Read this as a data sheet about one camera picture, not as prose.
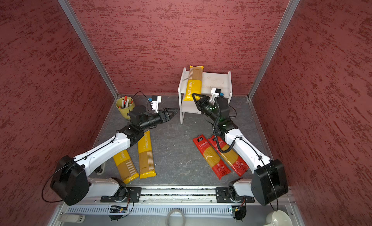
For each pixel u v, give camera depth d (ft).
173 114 2.27
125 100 3.29
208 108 2.14
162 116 2.15
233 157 2.81
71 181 1.33
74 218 2.11
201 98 2.33
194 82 2.58
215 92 2.28
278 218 2.18
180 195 2.49
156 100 2.28
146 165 2.68
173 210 2.29
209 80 2.79
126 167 2.72
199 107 2.18
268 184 1.33
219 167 2.66
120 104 3.28
